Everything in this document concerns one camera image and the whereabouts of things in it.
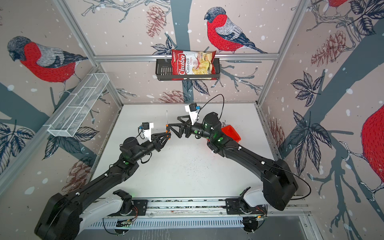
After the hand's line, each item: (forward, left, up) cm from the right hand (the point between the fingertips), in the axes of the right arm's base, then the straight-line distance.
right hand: (170, 126), depth 68 cm
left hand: (-1, +2, -6) cm, 7 cm away
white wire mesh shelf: (+1, +50, +1) cm, 50 cm away
